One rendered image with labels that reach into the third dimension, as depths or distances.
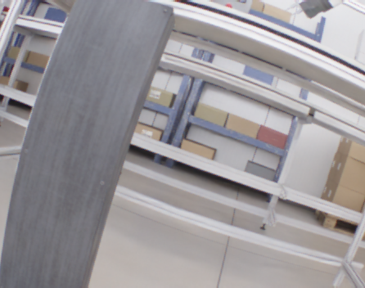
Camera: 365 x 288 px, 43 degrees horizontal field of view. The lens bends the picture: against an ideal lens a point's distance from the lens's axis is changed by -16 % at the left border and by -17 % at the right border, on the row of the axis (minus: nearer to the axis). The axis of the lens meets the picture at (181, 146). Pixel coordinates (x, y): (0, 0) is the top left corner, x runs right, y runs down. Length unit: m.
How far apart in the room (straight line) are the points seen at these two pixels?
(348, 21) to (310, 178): 2.07
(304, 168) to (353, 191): 1.13
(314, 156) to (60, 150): 4.97
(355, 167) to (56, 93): 4.14
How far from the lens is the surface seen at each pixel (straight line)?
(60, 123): 1.20
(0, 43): 2.01
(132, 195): 2.56
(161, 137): 5.60
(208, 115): 5.48
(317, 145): 6.00
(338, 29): 6.19
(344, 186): 5.07
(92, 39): 1.19
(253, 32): 1.68
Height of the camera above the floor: 0.64
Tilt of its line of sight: 4 degrees down
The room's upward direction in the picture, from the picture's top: 19 degrees clockwise
